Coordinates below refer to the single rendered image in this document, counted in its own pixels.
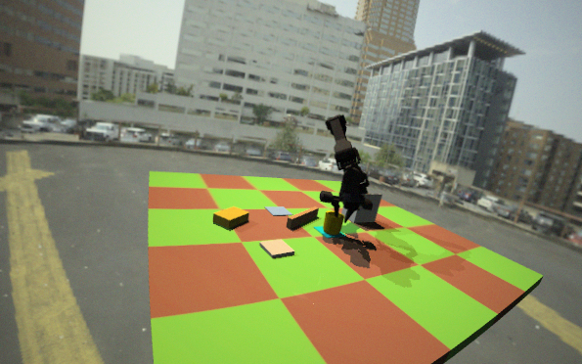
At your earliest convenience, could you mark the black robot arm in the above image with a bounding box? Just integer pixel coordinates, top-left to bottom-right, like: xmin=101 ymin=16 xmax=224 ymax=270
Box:
xmin=325 ymin=114 xmax=369 ymax=210

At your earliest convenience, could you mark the yellow rectangular block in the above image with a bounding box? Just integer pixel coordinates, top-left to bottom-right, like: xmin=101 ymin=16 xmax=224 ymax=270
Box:
xmin=213 ymin=207 xmax=249 ymax=228

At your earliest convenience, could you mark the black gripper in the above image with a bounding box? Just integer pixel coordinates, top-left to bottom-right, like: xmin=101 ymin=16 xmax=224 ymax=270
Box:
xmin=319 ymin=180 xmax=373 ymax=223

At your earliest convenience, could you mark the beige flat square tile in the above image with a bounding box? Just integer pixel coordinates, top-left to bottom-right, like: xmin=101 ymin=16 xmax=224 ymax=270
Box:
xmin=259 ymin=239 xmax=294 ymax=258

